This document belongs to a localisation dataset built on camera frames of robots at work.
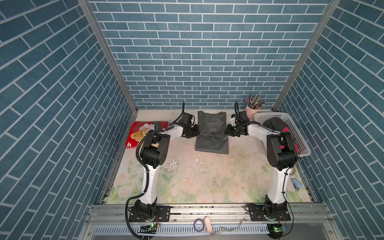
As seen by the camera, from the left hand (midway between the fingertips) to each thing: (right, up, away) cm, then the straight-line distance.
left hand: (200, 131), depth 103 cm
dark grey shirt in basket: (+52, +5, -2) cm, 52 cm away
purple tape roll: (+1, -42, -32) cm, 53 cm away
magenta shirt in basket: (+58, +2, -4) cm, 58 cm away
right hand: (+16, +1, -1) cm, 16 cm away
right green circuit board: (+36, -45, -33) cm, 66 cm away
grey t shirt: (+8, -3, -1) cm, 9 cm away
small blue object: (+53, -28, -22) cm, 63 cm away
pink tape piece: (+4, -41, -35) cm, 54 cm away
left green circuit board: (-24, -45, -31) cm, 60 cm away
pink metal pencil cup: (+37, +14, +6) cm, 40 cm away
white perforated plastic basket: (+63, -10, -13) cm, 65 cm away
